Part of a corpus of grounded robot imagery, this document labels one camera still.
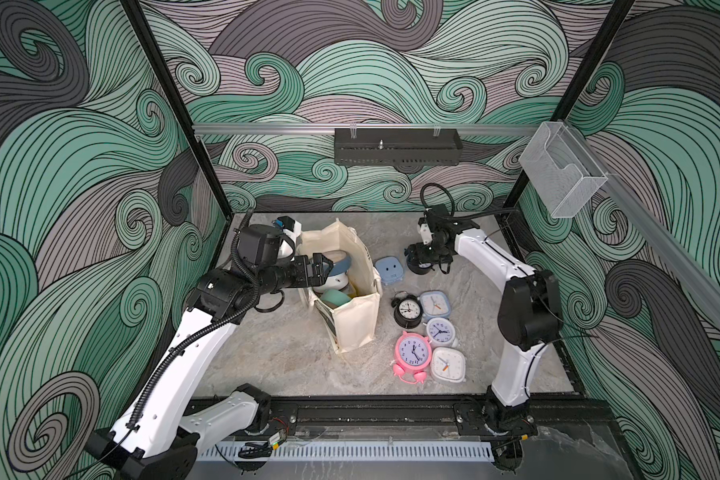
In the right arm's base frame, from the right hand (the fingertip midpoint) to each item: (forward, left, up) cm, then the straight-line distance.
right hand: (419, 259), depth 93 cm
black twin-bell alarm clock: (-14, +4, -7) cm, 17 cm away
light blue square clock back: (+1, +9, -7) cm, 11 cm away
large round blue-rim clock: (-5, +25, +6) cm, 26 cm away
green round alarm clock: (-18, +26, +9) cm, 33 cm away
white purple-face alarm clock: (-21, -5, -8) cm, 23 cm away
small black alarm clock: (-7, +2, +7) cm, 10 cm away
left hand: (-17, +29, +23) cm, 40 cm away
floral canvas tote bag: (-24, +21, +7) cm, 32 cm away
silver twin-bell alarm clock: (-9, +26, +2) cm, 28 cm away
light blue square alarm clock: (-12, -5, -8) cm, 15 cm away
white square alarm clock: (-30, -4, -8) cm, 32 cm away
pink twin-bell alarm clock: (-27, +4, -8) cm, 28 cm away
